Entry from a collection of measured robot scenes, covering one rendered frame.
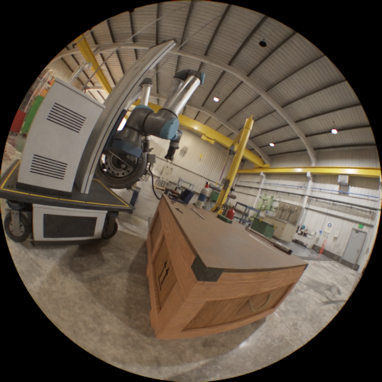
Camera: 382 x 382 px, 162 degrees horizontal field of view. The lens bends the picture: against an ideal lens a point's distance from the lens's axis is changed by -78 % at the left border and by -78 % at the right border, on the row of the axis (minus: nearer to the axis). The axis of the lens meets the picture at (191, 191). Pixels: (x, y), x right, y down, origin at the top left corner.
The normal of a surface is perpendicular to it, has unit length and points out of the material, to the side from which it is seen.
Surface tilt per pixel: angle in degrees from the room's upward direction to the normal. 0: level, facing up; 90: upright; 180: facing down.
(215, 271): 90
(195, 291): 90
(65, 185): 90
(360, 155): 90
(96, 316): 0
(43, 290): 0
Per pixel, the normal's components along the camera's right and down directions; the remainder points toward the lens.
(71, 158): 0.83, 0.36
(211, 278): 0.29, 0.15
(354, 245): -0.90, -0.37
